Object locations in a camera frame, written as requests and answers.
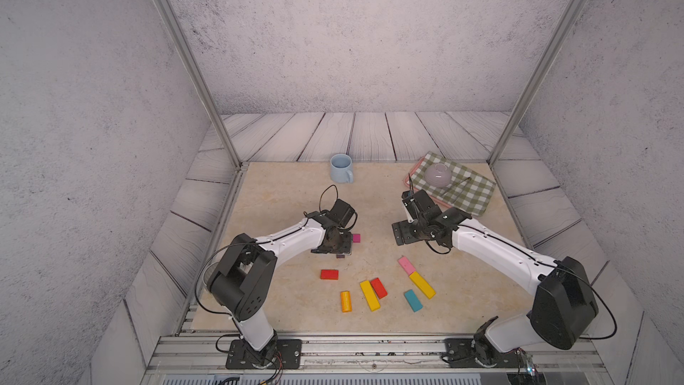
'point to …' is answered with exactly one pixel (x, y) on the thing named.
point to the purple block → (340, 256)
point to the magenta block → (356, 238)
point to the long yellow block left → (370, 295)
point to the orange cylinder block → (346, 301)
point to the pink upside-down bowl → (437, 175)
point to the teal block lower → (413, 300)
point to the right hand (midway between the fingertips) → (408, 229)
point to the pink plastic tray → (408, 176)
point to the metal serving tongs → (468, 179)
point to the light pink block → (406, 264)
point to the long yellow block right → (422, 284)
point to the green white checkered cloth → (466, 189)
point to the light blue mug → (341, 166)
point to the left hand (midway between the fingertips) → (348, 249)
